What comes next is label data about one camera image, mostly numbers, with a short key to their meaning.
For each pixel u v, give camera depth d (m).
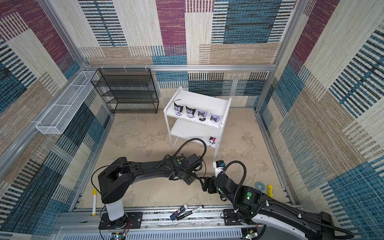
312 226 0.46
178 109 0.69
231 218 0.73
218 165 0.69
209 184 0.66
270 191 0.80
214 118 0.67
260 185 0.83
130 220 0.73
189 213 0.75
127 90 1.11
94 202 0.79
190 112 0.68
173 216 0.74
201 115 0.66
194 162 0.68
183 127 0.88
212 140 0.80
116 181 0.46
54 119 0.70
